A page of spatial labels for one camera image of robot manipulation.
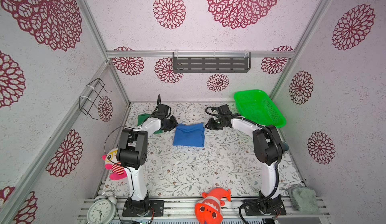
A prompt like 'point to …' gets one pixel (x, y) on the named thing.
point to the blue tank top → (191, 134)
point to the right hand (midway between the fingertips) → (207, 123)
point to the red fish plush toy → (208, 209)
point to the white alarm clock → (102, 210)
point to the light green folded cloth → (304, 199)
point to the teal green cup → (285, 146)
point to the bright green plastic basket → (255, 105)
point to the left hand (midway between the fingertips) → (176, 126)
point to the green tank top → (142, 117)
